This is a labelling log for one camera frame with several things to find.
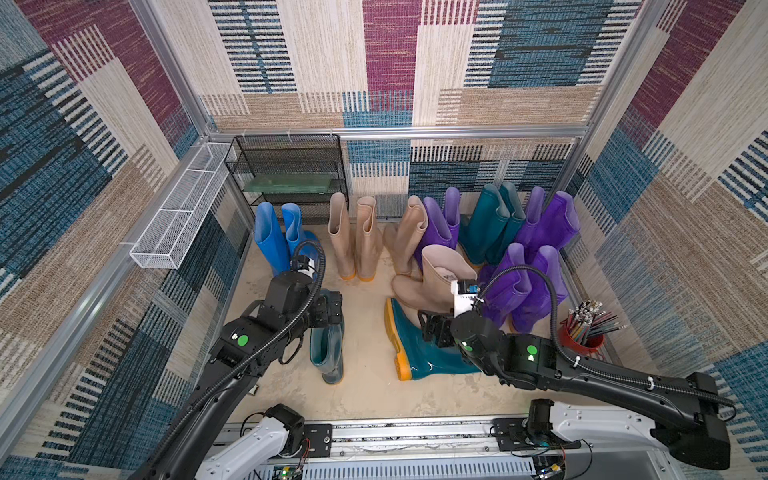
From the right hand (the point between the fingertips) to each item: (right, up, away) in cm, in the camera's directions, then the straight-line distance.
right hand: (437, 316), depth 72 cm
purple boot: (+33, +20, +20) cm, 43 cm away
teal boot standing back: (+24, +22, +15) cm, 35 cm away
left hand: (-26, +5, -3) cm, 27 cm away
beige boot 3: (+1, +4, +12) cm, 13 cm away
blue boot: (-43, +18, +9) cm, 47 cm away
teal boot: (+18, +23, +20) cm, 35 cm away
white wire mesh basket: (-79, +20, +22) cm, 84 cm away
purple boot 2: (+18, +7, +3) cm, 20 cm away
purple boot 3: (+27, -2, +7) cm, 28 cm away
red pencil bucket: (+44, -10, +11) cm, 46 cm away
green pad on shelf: (-42, +36, +23) cm, 60 cm away
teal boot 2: (-4, -13, +9) cm, 16 cm away
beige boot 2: (-8, +19, +30) cm, 36 cm away
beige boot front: (-17, +19, +11) cm, 28 cm away
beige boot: (-25, +21, +11) cm, 34 cm away
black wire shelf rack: (-41, +44, +36) cm, 70 cm away
